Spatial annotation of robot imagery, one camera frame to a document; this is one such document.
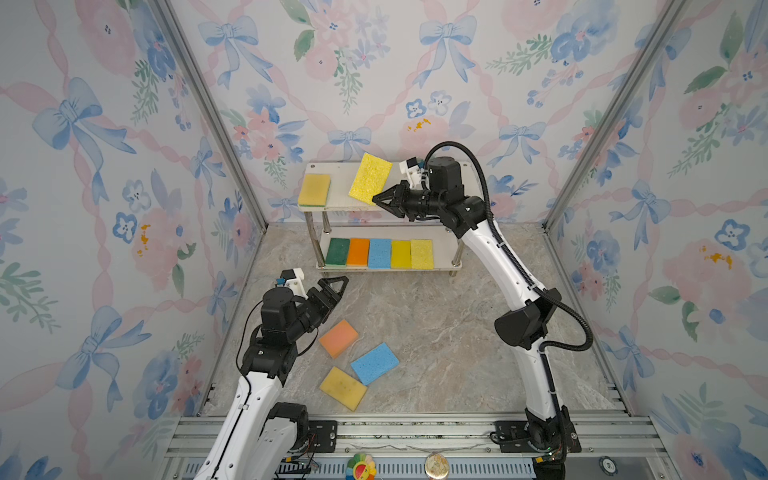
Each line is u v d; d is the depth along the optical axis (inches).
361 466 27.1
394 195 26.5
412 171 28.2
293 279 26.9
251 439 17.7
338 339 36.1
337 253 39.7
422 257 39.5
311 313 25.3
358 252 39.5
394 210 27.2
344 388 31.5
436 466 27.6
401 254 39.6
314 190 31.1
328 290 25.6
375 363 33.2
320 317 26.1
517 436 28.8
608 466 27.7
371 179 29.4
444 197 24.1
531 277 21.8
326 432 29.4
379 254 39.9
